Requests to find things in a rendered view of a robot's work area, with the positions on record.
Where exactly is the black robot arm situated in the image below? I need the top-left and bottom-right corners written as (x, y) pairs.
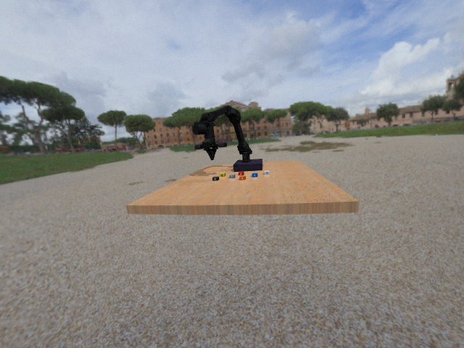
top-left (192, 106), bottom-right (252, 162)

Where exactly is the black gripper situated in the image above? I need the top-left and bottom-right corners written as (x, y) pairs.
top-left (194, 133), bottom-right (227, 160)

